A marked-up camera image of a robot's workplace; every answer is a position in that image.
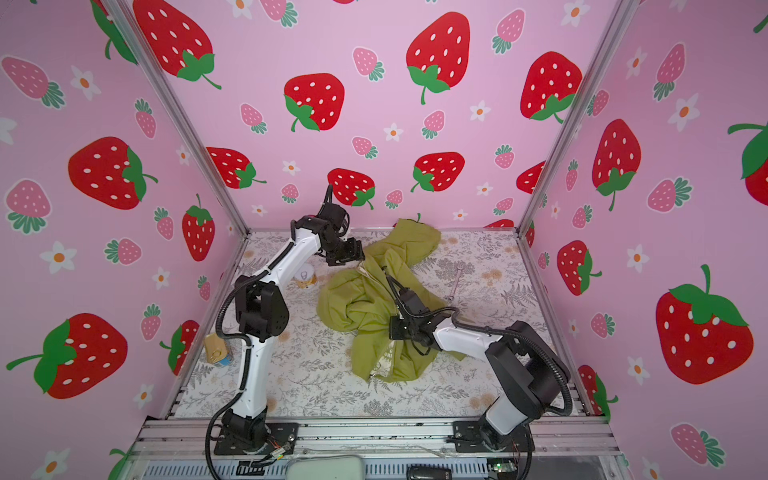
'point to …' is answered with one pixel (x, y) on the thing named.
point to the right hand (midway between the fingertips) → (387, 326)
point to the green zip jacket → (361, 301)
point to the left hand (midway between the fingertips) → (359, 257)
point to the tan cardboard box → (215, 348)
